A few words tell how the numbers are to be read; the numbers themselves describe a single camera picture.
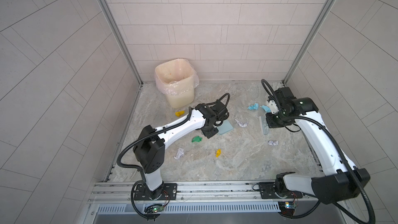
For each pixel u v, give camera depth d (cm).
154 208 65
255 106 102
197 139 86
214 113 58
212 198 71
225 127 84
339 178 37
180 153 82
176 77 102
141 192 69
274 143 85
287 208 68
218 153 82
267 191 71
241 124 94
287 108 51
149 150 43
